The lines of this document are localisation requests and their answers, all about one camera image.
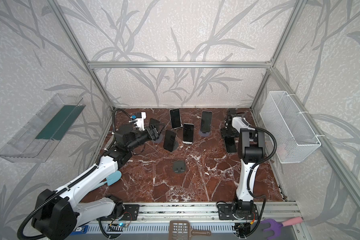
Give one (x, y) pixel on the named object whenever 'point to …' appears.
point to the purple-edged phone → (206, 117)
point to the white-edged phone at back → (176, 121)
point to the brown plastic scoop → (180, 230)
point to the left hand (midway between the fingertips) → (164, 122)
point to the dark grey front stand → (179, 166)
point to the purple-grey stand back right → (204, 133)
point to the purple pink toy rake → (276, 226)
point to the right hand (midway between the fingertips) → (229, 131)
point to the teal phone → (230, 144)
